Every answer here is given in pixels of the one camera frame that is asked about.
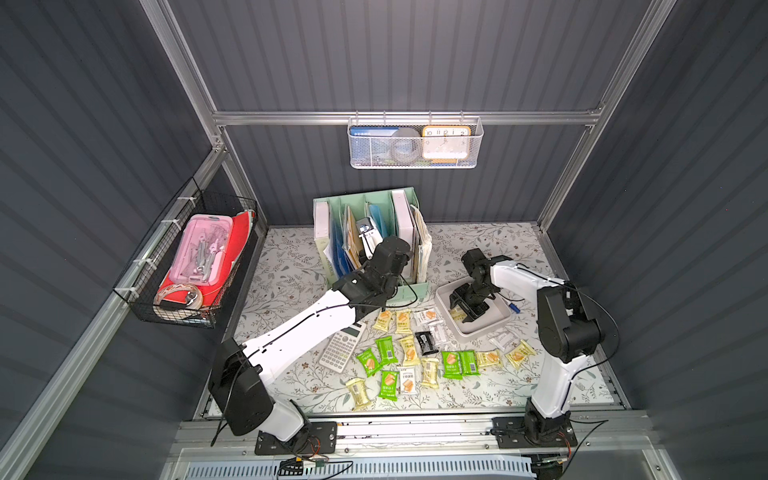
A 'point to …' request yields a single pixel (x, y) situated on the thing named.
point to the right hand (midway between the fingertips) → (459, 308)
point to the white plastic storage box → (496, 314)
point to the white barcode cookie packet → (439, 333)
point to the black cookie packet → (426, 342)
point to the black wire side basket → (137, 289)
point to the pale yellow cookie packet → (430, 373)
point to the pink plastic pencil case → (203, 253)
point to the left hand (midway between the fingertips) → (386, 238)
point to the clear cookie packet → (429, 317)
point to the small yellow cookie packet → (403, 322)
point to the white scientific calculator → (340, 348)
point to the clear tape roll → (193, 298)
